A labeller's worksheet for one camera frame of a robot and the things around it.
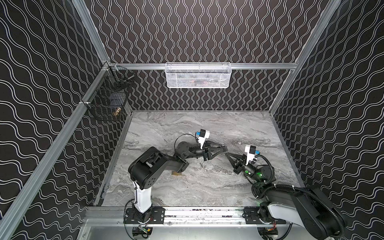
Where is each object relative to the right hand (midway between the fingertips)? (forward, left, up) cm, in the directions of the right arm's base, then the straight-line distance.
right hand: (227, 154), depth 75 cm
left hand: (-1, +1, +5) cm, 5 cm away
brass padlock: (-3, +28, -18) cm, 33 cm away
